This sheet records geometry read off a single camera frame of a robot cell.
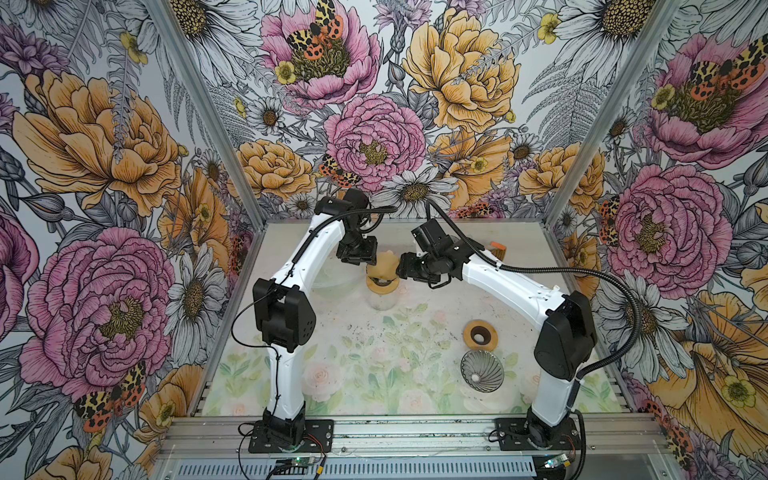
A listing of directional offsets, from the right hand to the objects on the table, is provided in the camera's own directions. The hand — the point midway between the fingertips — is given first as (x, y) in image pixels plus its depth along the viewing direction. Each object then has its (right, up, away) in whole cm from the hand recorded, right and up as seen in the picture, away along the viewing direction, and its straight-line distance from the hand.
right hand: (407, 280), depth 85 cm
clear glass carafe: (-7, -9, +15) cm, 19 cm away
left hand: (-12, +3, +1) cm, 12 cm away
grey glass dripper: (+20, -24, -3) cm, 31 cm away
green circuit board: (-27, -42, -14) cm, 51 cm away
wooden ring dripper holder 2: (+23, -15, +6) cm, 28 cm away
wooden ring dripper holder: (-7, -2, +5) cm, 9 cm away
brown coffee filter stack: (+31, +8, +17) cm, 37 cm away
